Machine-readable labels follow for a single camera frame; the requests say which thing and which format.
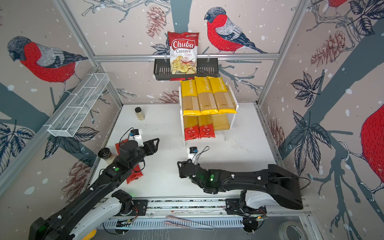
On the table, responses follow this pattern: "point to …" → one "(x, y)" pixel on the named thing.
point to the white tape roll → (299, 231)
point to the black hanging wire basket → (205, 68)
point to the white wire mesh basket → (78, 105)
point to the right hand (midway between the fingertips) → (175, 167)
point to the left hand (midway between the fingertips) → (154, 140)
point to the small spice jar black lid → (138, 109)
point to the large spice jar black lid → (104, 153)
